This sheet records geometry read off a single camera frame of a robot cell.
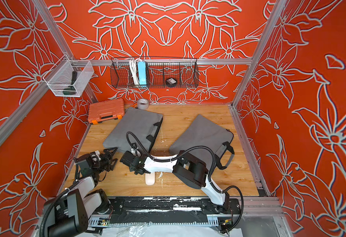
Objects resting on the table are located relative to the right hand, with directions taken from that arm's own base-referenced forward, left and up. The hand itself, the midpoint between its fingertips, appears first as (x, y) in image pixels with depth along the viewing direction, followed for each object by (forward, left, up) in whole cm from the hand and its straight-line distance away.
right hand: (132, 159), depth 87 cm
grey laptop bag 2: (+20, -44, +1) cm, 49 cm away
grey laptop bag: (+24, -5, +5) cm, 25 cm away
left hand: (+3, +9, +4) cm, 10 cm away
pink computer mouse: (-11, -12, -2) cm, 16 cm away
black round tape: (+44, -23, +26) cm, 56 cm away
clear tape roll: (+46, +1, +2) cm, 46 cm away
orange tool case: (+39, +27, +4) cm, 47 cm away
